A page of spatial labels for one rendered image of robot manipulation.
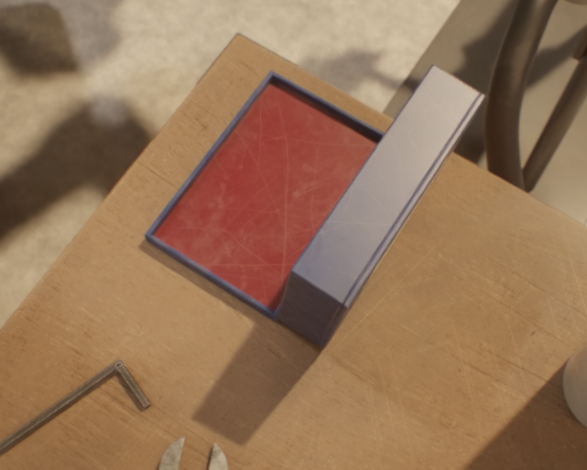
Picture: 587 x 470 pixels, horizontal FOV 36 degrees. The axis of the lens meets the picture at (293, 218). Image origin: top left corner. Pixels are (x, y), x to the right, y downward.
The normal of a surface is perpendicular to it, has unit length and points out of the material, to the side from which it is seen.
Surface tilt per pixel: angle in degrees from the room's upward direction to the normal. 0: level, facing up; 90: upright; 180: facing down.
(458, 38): 0
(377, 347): 0
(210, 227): 0
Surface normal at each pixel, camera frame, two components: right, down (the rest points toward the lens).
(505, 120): -0.04, 0.43
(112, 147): 0.00, -0.39
